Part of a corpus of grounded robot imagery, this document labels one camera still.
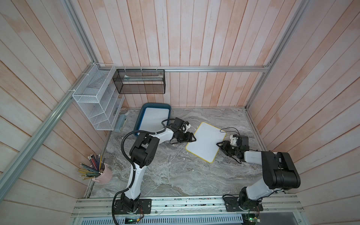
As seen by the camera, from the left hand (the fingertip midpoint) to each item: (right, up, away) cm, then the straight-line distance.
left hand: (192, 142), depth 97 cm
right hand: (+18, -1, -1) cm, 18 cm away
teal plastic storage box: (-32, +19, +14) cm, 39 cm away
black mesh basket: (-39, +45, +7) cm, 60 cm away
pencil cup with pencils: (-57, -13, -19) cm, 61 cm away
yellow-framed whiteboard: (+12, +3, +5) cm, 13 cm away
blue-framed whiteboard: (-32, +19, +14) cm, 39 cm away
